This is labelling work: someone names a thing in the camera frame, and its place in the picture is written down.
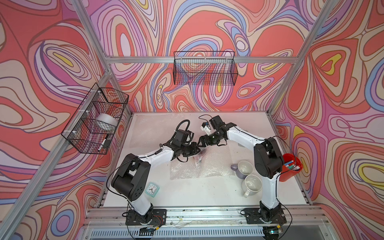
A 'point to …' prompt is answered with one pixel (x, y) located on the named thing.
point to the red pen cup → (291, 167)
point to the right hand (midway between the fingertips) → (203, 147)
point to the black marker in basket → (104, 141)
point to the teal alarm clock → (152, 189)
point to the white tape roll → (106, 122)
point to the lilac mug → (242, 168)
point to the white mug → (252, 184)
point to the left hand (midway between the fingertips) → (202, 151)
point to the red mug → (199, 156)
